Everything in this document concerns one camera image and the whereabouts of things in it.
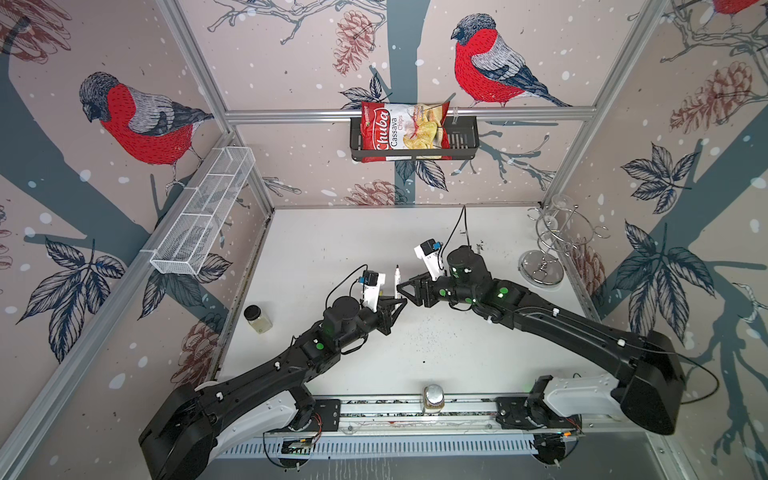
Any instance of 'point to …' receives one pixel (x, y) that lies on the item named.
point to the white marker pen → (397, 281)
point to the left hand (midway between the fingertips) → (405, 303)
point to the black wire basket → (461, 141)
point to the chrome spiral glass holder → (563, 225)
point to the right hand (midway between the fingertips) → (398, 291)
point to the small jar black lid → (252, 312)
